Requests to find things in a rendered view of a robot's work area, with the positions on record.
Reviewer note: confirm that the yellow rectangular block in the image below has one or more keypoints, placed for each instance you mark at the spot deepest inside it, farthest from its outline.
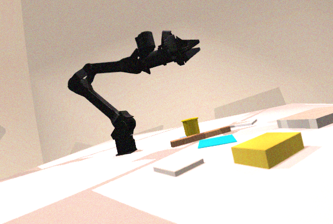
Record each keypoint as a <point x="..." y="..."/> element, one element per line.
<point x="267" y="150"/>

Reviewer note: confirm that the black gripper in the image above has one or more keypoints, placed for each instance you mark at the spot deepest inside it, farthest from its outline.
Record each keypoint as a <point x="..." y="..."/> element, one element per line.
<point x="178" y="50"/>

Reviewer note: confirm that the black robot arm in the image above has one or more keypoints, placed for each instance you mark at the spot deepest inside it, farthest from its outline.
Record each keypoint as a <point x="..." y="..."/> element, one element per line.
<point x="123" y="122"/>

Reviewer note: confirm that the yellow cup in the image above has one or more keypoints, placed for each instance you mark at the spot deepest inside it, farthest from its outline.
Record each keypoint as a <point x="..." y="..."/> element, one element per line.
<point x="191" y="126"/>

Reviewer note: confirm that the orange flat bar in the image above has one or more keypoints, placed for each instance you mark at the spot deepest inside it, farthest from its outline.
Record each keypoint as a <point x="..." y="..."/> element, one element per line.
<point x="197" y="137"/>

